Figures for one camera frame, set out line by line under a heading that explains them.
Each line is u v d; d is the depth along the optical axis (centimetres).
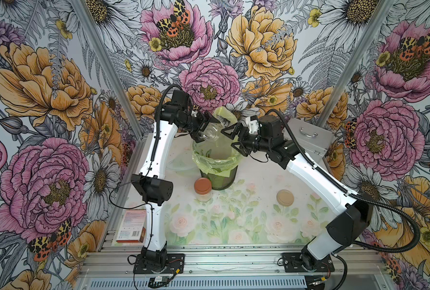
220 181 91
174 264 73
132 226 80
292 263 74
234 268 74
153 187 54
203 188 83
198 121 70
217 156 101
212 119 72
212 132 80
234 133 64
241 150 69
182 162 108
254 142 63
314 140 100
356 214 42
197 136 76
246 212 89
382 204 41
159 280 71
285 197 94
